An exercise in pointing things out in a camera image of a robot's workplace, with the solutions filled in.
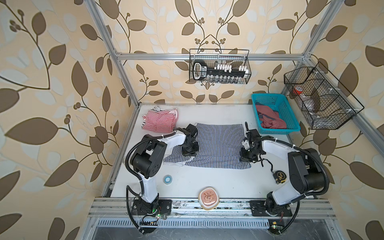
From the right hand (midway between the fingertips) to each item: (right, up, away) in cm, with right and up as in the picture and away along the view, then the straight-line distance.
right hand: (241, 161), depth 90 cm
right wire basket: (+37, +31, -16) cm, 51 cm away
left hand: (-27, +4, +2) cm, 27 cm away
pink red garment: (+26, +27, +18) cm, 41 cm away
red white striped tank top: (-54, +24, +15) cm, 61 cm away
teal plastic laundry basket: (+36, +39, +24) cm, 58 cm away
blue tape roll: (-44, -9, -6) cm, 45 cm away
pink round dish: (-21, -14, -15) cm, 30 cm away
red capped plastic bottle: (+33, +43, -2) cm, 54 cm away
